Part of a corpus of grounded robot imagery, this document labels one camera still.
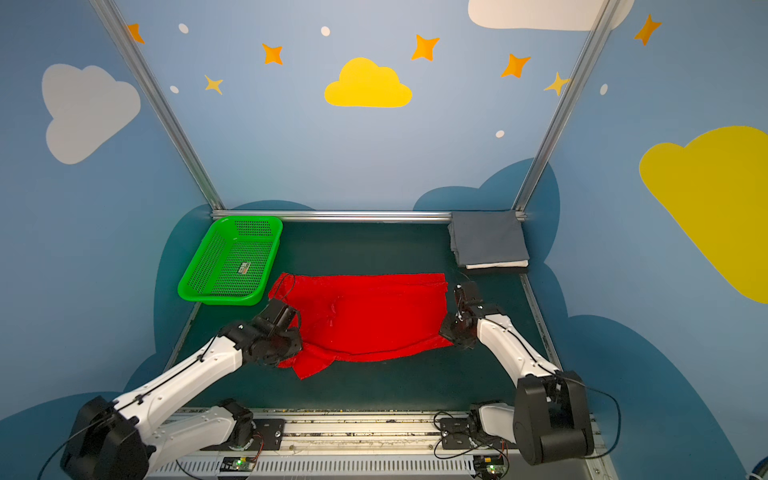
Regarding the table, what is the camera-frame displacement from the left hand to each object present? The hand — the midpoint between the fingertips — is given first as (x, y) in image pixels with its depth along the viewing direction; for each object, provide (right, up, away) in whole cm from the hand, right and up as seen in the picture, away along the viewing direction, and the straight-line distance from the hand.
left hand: (305, 347), depth 83 cm
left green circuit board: (-13, -25, -12) cm, 30 cm away
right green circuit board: (+48, -26, -11) cm, 56 cm away
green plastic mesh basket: (-34, +22, +25) cm, 47 cm away
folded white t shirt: (+71, +23, +22) cm, 78 cm away
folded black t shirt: (+72, +20, +24) cm, 79 cm away
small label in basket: (-30, +22, +25) cm, 44 cm away
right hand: (+42, +4, +5) cm, 43 cm away
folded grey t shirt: (+62, +33, +27) cm, 75 cm away
